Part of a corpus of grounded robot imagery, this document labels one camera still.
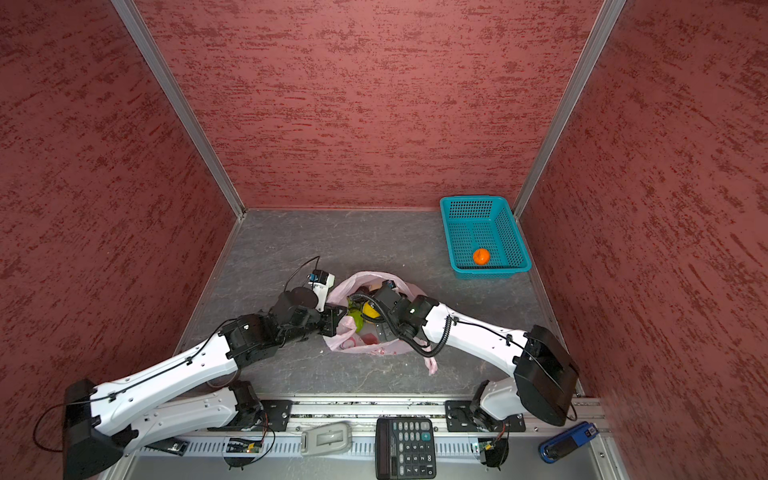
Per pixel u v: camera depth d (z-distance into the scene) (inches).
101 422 15.6
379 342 29.1
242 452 28.5
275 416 29.3
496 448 28.5
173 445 26.5
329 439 27.1
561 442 27.1
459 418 29.1
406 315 22.7
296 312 21.0
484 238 44.7
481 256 40.3
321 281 25.7
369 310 34.9
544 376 16.2
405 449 26.8
